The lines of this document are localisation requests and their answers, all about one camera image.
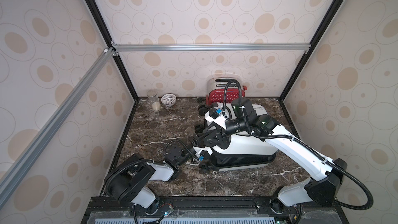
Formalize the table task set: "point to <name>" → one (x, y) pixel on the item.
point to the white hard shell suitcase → (244, 151)
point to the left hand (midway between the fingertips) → (212, 134)
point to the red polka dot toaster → (216, 89)
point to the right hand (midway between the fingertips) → (209, 131)
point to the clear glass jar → (153, 96)
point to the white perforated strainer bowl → (168, 99)
